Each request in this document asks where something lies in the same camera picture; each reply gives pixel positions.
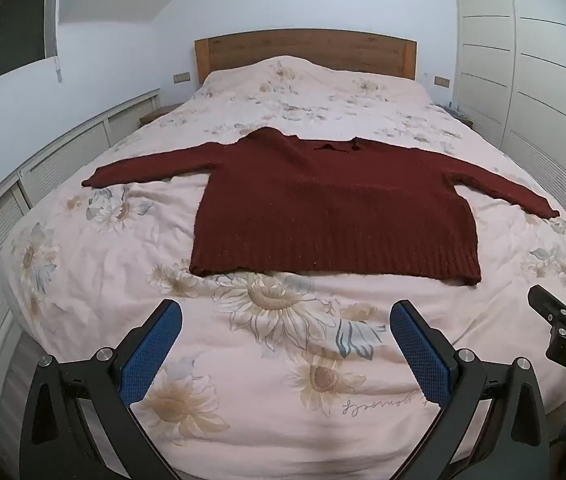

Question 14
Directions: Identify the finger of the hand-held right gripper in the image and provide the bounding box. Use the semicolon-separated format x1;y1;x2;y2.
528;285;566;328

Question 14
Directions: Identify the white panelled wardrobe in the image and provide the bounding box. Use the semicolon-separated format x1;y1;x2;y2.
456;0;566;211

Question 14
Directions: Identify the wooden nightstand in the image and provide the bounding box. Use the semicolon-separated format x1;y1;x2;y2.
139;103;184;126

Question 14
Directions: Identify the dark red knitted sweater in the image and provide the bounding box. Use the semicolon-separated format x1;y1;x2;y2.
82;127;561;288

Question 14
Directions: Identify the floral pink duvet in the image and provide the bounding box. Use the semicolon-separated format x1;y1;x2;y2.
0;55;566;480

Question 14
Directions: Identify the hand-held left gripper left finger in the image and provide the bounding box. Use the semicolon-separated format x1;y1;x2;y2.
19;299;184;480

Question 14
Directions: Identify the dark cluttered nightstand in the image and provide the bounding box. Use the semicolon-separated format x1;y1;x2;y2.
438;102;474;128

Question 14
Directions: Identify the wooden headboard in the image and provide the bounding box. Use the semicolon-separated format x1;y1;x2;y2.
194;28;417;86

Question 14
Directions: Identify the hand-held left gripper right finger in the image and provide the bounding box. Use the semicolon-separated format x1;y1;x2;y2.
389;300;551;480

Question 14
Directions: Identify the white louvered low cabinet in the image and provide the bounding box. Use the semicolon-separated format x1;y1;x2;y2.
0;89;161;391

